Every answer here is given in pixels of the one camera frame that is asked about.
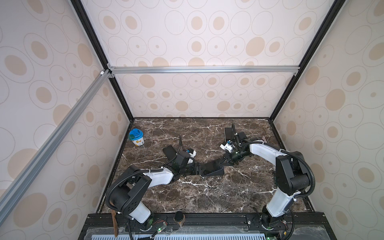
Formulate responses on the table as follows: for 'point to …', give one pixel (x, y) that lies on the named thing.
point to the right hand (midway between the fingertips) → (220, 164)
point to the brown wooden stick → (115, 222)
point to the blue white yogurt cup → (136, 135)
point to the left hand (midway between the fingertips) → (206, 167)
